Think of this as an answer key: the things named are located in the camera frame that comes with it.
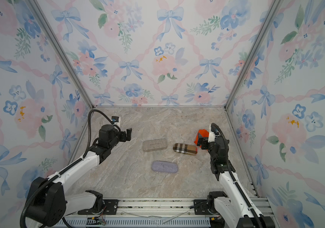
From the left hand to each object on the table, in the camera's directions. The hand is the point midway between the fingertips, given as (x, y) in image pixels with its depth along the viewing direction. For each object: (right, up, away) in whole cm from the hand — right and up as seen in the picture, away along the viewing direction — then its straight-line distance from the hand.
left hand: (125, 127), depth 85 cm
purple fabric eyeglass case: (+24, -24, 0) cm, 33 cm away
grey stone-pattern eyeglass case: (+13, -12, +9) cm, 20 cm away
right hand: (+49, -3, -4) cm, 49 cm away
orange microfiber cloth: (+52, -5, +16) cm, 54 cm away
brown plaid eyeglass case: (+37, -14, +7) cm, 40 cm away
